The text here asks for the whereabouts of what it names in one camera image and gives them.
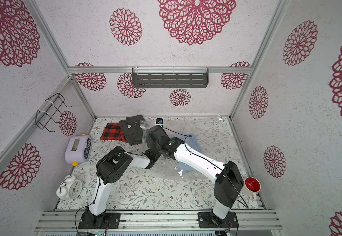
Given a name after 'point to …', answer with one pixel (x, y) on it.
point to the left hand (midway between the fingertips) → (182, 146)
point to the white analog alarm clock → (71, 189)
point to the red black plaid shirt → (112, 132)
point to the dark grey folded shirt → (132, 130)
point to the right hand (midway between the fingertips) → (150, 136)
